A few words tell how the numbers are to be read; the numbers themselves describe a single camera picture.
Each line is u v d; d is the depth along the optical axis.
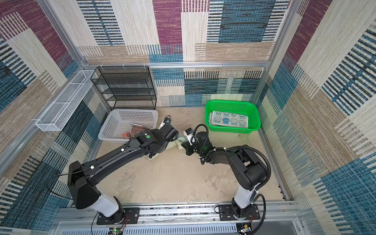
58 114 0.72
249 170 0.48
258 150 0.46
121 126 1.09
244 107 1.11
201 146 0.73
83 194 0.41
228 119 1.08
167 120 0.69
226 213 0.73
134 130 1.03
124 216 0.72
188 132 0.81
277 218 0.73
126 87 1.11
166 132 0.58
